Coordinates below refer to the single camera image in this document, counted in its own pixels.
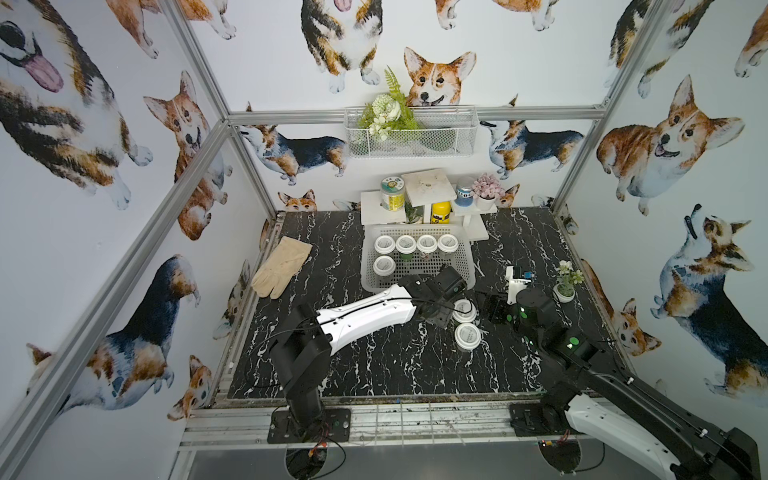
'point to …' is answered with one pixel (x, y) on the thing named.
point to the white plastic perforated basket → (393, 252)
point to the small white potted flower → (568, 277)
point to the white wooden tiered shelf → (422, 189)
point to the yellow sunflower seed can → (392, 193)
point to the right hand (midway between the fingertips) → (492, 286)
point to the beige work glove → (282, 264)
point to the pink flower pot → (485, 190)
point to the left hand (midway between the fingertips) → (436, 300)
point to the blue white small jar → (464, 193)
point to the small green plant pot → (414, 214)
